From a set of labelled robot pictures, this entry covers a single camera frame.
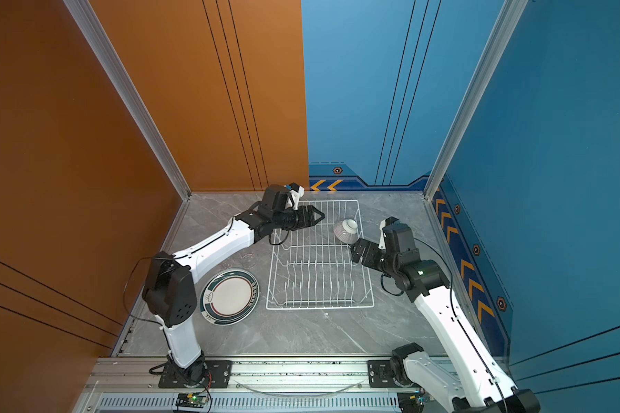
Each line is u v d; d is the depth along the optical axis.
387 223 0.68
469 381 0.38
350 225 0.99
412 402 0.70
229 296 0.88
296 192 0.79
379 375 0.72
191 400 0.71
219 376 0.73
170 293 0.48
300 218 0.75
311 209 0.77
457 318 0.43
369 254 0.64
